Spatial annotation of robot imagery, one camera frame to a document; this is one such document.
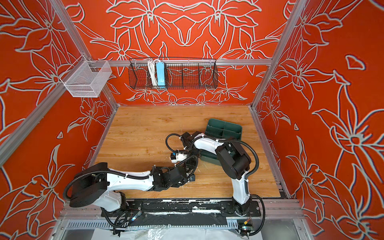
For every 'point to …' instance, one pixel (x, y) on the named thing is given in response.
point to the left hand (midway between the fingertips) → (181, 170)
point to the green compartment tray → (222, 130)
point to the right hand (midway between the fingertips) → (185, 168)
